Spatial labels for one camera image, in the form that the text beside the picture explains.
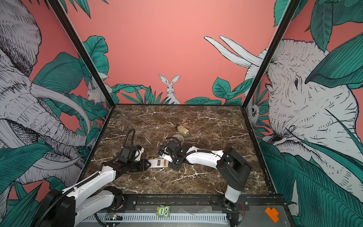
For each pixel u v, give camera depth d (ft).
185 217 2.30
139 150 2.68
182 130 3.36
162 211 2.30
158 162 2.88
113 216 2.29
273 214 2.30
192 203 2.50
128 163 2.21
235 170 1.49
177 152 2.17
